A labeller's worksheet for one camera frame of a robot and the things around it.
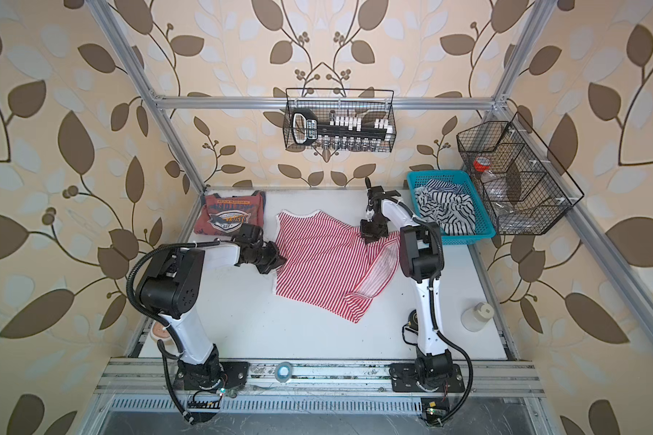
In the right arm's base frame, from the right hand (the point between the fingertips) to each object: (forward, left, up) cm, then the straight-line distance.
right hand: (367, 240), depth 104 cm
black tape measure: (-34, -10, 0) cm, 35 cm away
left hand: (-8, +31, +2) cm, 32 cm away
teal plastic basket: (-1, -43, +7) cm, 43 cm away
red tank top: (+12, +57, +3) cm, 59 cm away
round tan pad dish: (-32, +66, +3) cm, 74 cm away
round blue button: (-44, +29, -1) cm, 52 cm away
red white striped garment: (-11, +15, +1) cm, 19 cm away
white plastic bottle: (-33, -28, +7) cm, 44 cm away
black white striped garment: (+11, -32, +6) cm, 35 cm away
